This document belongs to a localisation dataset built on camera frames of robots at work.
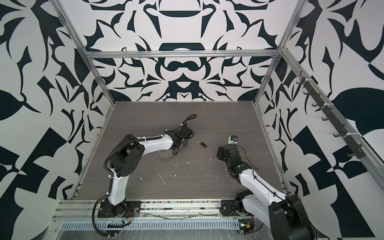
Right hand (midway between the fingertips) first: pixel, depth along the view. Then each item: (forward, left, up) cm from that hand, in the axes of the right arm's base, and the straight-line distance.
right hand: (224, 147), depth 88 cm
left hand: (+9, +25, -3) cm, 27 cm away
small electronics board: (-37, -6, -8) cm, 38 cm away
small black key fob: (+6, +11, -7) cm, 15 cm away
